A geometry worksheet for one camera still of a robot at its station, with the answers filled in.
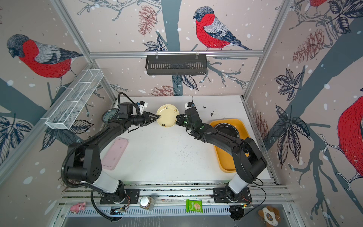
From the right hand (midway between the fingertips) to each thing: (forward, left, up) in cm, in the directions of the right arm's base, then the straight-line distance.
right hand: (175, 117), depth 85 cm
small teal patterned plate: (+14, +57, -16) cm, 61 cm away
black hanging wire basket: (+44, +2, +10) cm, 45 cm away
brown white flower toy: (-45, -49, -17) cm, 69 cm away
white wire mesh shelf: (-10, +56, +15) cm, 59 cm away
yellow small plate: (+3, +5, +1) cm, 6 cm away
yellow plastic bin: (-19, -31, -18) cm, 41 cm away
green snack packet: (-43, -13, -18) cm, 48 cm away
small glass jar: (-44, +9, -7) cm, 45 cm away
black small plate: (+3, -36, -16) cm, 39 cm away
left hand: (-2, +11, +2) cm, 11 cm away
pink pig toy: (-46, +45, -15) cm, 66 cm away
